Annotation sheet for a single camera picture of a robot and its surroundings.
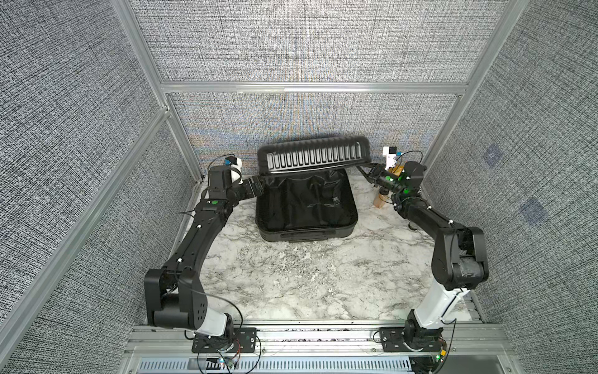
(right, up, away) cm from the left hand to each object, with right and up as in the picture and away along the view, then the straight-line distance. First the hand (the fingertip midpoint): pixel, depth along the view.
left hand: (260, 178), depth 82 cm
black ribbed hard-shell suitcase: (+18, -6, +28) cm, 34 cm away
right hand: (+34, +7, -1) cm, 35 cm away
